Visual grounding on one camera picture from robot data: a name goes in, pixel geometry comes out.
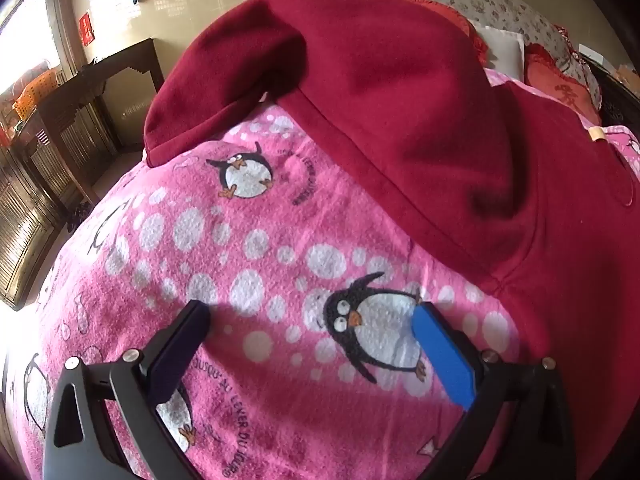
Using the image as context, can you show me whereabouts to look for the dark shoes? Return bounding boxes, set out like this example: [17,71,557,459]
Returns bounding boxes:
[64,200,94,234]

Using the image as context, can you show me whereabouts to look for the pink penguin print blanket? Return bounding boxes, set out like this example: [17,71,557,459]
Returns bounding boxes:
[10,71,640,480]

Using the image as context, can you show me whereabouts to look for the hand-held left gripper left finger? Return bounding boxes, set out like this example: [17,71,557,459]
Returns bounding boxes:
[42,300,211,480]

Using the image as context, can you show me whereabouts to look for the maroon sweater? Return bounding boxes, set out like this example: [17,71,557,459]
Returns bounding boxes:
[144,0,640,480]

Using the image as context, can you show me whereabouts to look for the white pillow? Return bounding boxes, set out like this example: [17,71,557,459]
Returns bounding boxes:
[470,20,526,81]

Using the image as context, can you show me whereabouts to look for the floral quilt pile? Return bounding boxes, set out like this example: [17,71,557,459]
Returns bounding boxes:
[348,0,602,111]

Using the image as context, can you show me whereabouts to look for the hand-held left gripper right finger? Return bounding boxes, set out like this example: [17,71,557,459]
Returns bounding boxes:
[412,301,578,480]

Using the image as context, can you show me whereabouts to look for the red embroidered cushion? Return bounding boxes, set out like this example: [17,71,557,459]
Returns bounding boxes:
[524,42,602,127]

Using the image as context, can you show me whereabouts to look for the dark wooden headboard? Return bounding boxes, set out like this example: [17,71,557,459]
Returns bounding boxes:
[579,45,640,128]

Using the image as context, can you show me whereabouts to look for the orange plastic basket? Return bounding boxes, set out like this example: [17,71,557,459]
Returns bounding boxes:
[14,69,59,121]

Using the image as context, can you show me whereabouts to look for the window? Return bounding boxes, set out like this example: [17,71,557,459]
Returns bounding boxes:
[0,0,67,88]

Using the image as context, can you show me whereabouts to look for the dark wooden cabinet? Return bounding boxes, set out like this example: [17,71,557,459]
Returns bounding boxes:
[0,37,166,311]

